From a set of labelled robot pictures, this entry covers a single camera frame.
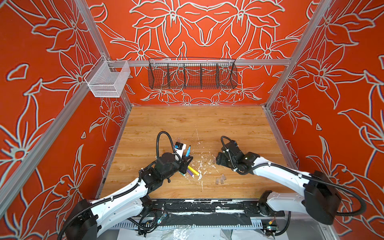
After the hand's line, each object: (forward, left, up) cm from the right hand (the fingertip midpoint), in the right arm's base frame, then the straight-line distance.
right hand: (218, 160), depth 84 cm
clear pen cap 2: (-10, +1, -5) cm, 12 cm away
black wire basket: (+50, +14, +25) cm, 58 cm away
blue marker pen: (-2, +17, +13) cm, 22 cm away
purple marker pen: (-5, +17, -5) cm, 18 cm away
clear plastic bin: (+45, +69, +26) cm, 86 cm away
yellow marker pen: (-4, +15, -5) cm, 16 cm away
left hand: (-2, +15, +9) cm, 18 cm away
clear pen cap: (-9, -2, -6) cm, 11 cm away
